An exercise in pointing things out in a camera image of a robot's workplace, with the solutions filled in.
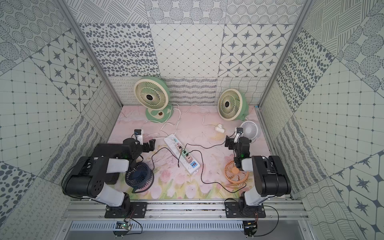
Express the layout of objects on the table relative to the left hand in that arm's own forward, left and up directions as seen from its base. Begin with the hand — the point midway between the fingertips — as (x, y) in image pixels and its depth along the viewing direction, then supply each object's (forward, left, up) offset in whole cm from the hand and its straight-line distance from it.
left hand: (145, 137), depth 94 cm
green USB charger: (-11, -26, 0) cm, 28 cm away
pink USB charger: (-7, -22, 0) cm, 23 cm away
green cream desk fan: (+22, -57, +8) cm, 62 cm away
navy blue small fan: (-27, -5, +2) cm, 27 cm away
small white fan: (+5, -67, +1) cm, 68 cm away
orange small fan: (-24, -54, 0) cm, 59 cm away
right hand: (+2, -57, -2) cm, 57 cm away
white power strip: (-17, -31, -5) cm, 36 cm away
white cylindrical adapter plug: (+11, -49, -5) cm, 50 cm away
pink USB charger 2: (-13, -29, -1) cm, 32 cm away
